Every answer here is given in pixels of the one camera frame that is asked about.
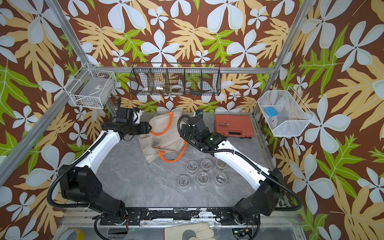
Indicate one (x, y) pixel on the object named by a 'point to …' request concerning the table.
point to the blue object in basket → (271, 111)
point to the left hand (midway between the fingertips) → (147, 125)
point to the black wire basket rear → (176, 79)
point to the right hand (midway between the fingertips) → (187, 127)
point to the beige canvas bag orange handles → (166, 138)
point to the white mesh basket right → (293, 116)
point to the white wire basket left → (90, 89)
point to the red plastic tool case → (239, 126)
